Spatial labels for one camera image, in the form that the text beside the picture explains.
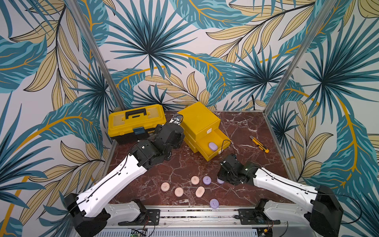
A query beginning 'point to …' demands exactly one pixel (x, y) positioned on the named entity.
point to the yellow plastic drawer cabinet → (201, 135)
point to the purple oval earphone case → (219, 181)
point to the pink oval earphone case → (200, 191)
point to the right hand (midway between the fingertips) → (218, 175)
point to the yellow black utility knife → (259, 144)
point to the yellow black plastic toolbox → (135, 125)
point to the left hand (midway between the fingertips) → (169, 132)
